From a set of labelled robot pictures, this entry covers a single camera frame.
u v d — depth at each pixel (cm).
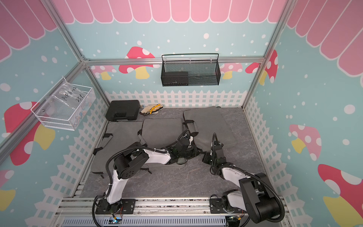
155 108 120
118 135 100
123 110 115
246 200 42
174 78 89
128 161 54
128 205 74
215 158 70
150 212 73
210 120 109
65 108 74
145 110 116
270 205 42
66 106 73
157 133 99
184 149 77
